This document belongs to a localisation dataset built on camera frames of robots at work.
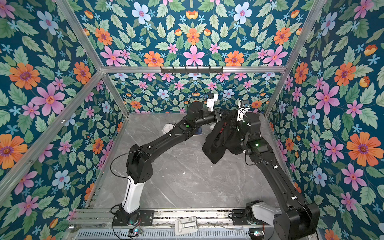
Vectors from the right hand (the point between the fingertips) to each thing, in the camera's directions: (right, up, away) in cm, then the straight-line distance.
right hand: (236, 111), depth 72 cm
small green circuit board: (-49, -58, -2) cm, 76 cm away
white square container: (-43, -9, +35) cm, 56 cm away
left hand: (-2, +1, -4) cm, 5 cm away
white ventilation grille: (-36, -60, -2) cm, 69 cm away
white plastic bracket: (-24, -54, -3) cm, 60 cm away
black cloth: (-7, -14, +8) cm, 18 cm away
